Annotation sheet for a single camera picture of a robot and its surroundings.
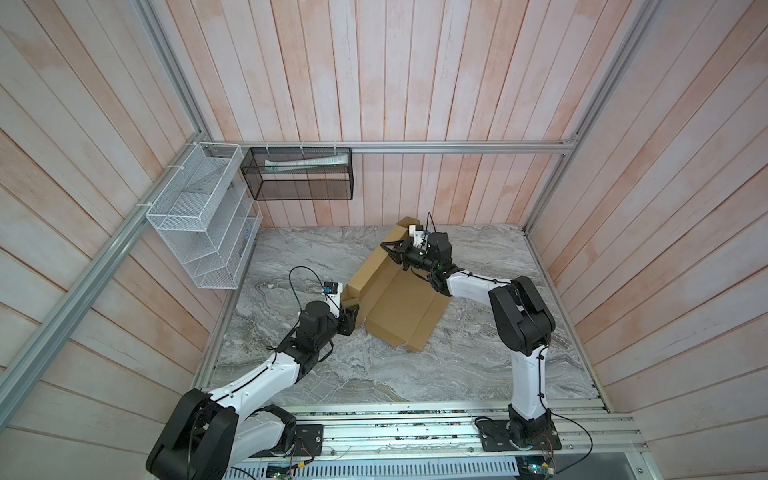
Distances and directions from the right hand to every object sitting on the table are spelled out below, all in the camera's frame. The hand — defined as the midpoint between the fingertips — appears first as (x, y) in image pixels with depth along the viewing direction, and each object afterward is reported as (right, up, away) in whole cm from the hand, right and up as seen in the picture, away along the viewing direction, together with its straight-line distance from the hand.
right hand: (378, 245), depth 89 cm
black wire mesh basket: (-29, +27, +17) cm, 43 cm away
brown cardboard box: (+6, -19, +10) cm, 22 cm away
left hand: (-8, -19, -4) cm, 21 cm away
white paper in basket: (-29, +25, 0) cm, 38 cm away
